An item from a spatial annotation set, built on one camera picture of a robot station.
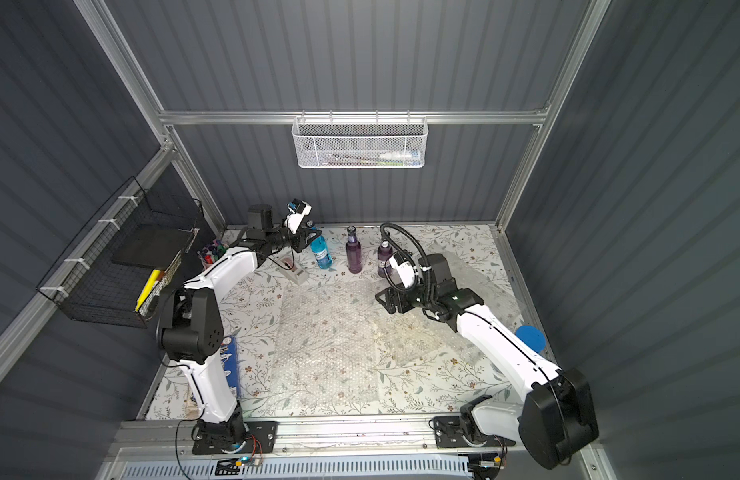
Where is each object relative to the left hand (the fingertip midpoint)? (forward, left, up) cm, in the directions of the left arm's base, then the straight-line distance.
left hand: (322, 228), depth 91 cm
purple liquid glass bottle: (-1, -10, -9) cm, 13 cm away
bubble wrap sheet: (-29, -1, -22) cm, 36 cm away
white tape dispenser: (-3, +13, -17) cm, 22 cm away
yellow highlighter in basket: (-22, +39, +5) cm, 45 cm away
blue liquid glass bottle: (-3, +1, -9) cm, 10 cm away
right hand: (-21, -21, -3) cm, 30 cm away
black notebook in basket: (-13, +42, +7) cm, 44 cm away
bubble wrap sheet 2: (+2, -54, -21) cm, 57 cm away
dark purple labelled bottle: (-3, -20, -8) cm, 22 cm away
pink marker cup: (-2, +38, -9) cm, 39 cm away
